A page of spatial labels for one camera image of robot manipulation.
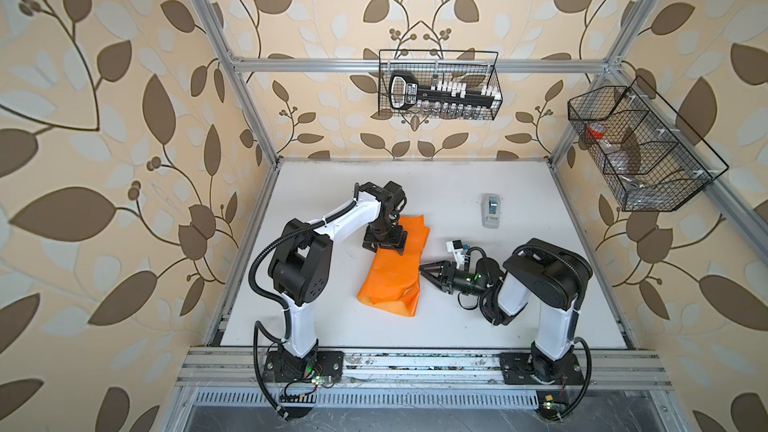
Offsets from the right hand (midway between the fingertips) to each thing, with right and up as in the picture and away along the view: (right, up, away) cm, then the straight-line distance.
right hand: (420, 275), depth 83 cm
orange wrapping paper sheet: (-8, -2, -1) cm, 8 cm away
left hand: (-7, +6, +4) cm, 10 cm away
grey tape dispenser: (+26, +17, +19) cm, 36 cm away
